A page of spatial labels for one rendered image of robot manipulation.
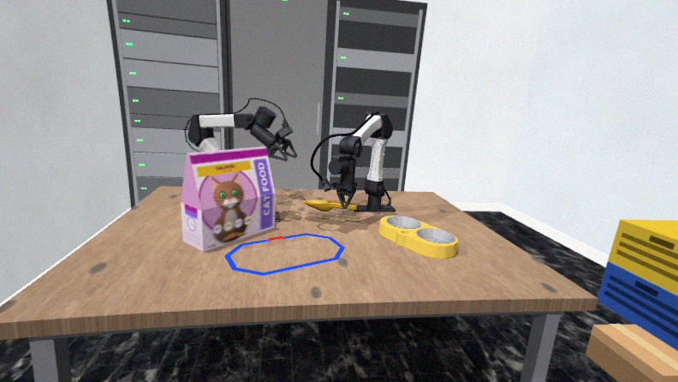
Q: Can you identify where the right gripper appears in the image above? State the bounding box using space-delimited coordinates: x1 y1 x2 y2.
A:
259 122 297 161

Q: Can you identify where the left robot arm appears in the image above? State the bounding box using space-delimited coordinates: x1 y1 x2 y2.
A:
329 113 396 212

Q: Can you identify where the blue tape line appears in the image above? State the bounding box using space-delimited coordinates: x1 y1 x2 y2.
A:
224 233 345 276

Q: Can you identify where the grey metal bowl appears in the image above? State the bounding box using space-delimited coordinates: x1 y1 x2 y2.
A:
386 216 421 229
416 228 455 243

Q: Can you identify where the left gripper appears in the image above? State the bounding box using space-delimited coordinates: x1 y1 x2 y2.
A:
322 172 357 209

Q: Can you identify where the pink cat food pouch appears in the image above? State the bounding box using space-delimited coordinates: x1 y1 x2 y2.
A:
181 146 275 252

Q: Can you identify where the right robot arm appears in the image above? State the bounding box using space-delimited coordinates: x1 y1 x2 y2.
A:
187 106 294 152

